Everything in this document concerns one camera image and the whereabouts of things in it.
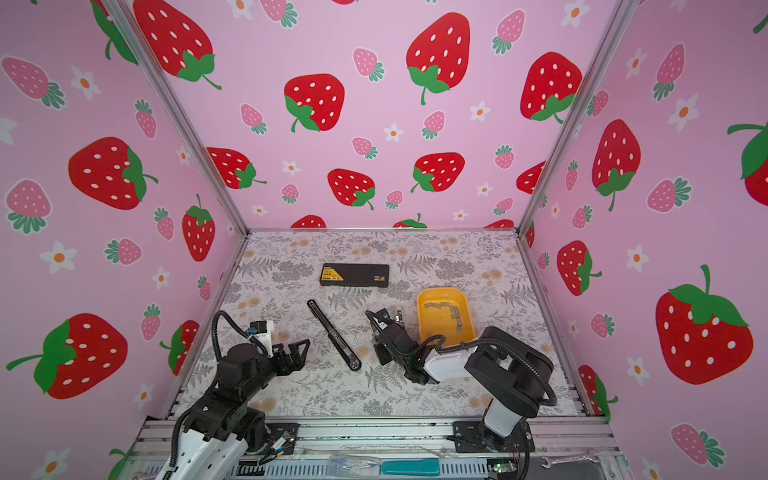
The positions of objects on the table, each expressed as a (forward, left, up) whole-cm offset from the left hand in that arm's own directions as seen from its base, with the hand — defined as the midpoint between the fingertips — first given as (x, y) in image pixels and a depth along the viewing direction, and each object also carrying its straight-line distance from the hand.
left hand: (296, 343), depth 79 cm
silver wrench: (-24, -75, -10) cm, 79 cm away
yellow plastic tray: (+17, -43, -11) cm, 47 cm away
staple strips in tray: (+16, -47, -11) cm, 51 cm away
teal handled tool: (-26, -31, -11) cm, 42 cm away
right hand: (+6, -21, -8) cm, 23 cm away
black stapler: (+6, -8, -10) cm, 14 cm away
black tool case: (+30, -12, -9) cm, 33 cm away
